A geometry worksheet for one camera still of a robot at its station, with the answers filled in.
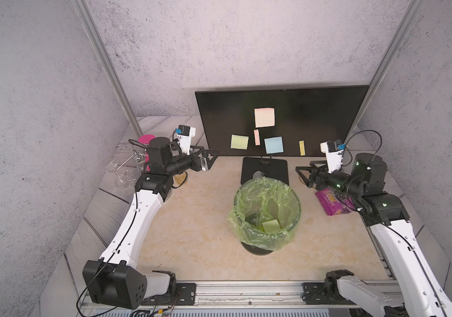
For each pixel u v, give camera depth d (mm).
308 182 591
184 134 605
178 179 1050
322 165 587
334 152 544
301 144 883
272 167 1131
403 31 744
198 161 622
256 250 825
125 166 802
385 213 439
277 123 783
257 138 847
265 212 848
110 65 844
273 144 883
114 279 379
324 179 568
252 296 736
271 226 838
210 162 645
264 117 773
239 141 889
